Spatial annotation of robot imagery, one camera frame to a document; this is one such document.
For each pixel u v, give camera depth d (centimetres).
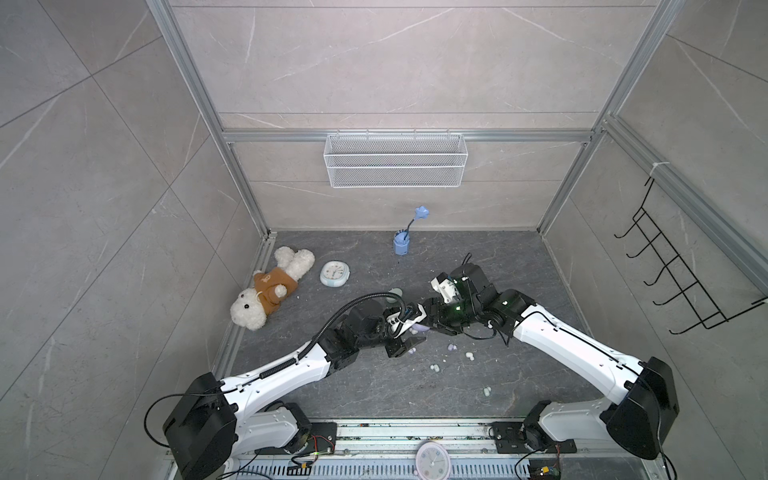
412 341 67
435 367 85
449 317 66
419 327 71
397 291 101
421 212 93
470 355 87
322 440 73
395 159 101
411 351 88
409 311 62
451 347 88
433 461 69
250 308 89
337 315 55
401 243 108
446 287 72
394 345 66
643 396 39
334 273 104
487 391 80
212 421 39
